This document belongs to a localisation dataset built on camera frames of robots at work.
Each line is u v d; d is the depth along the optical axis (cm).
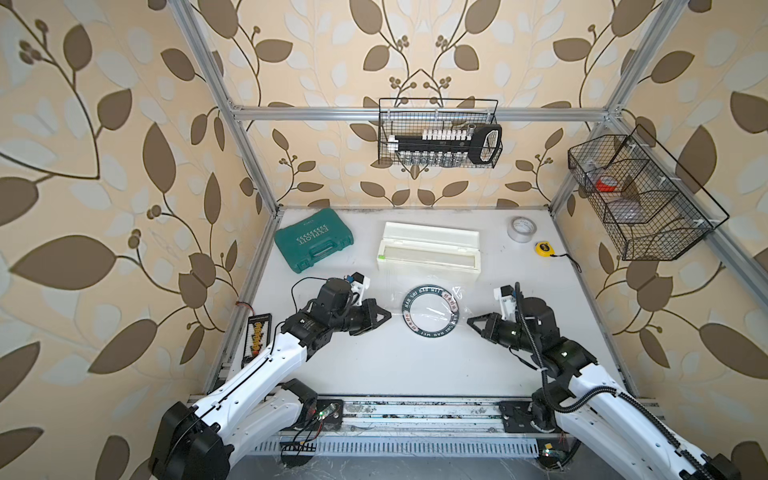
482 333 72
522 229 114
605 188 82
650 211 74
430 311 80
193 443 39
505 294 73
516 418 74
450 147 84
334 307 62
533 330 61
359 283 74
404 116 91
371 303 69
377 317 72
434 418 76
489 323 69
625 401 48
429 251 99
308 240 105
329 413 74
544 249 105
